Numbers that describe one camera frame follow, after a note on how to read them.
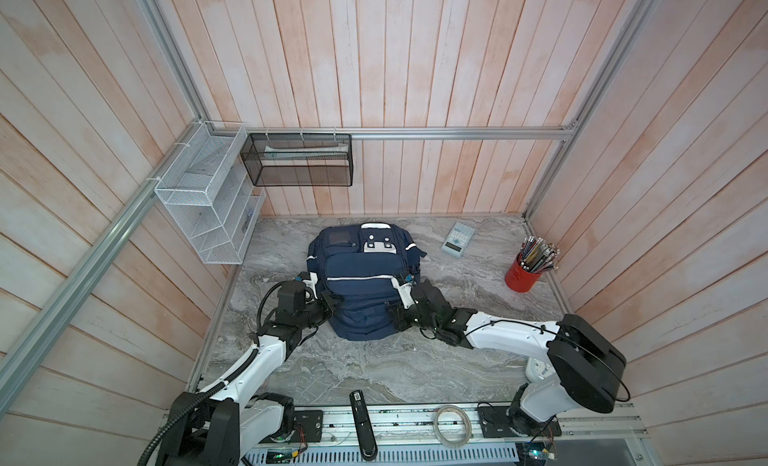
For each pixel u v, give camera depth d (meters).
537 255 0.92
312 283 0.80
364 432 0.71
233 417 0.40
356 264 0.91
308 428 0.73
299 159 0.89
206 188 0.69
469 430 0.72
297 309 0.68
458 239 1.11
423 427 0.75
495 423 0.73
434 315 0.65
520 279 0.93
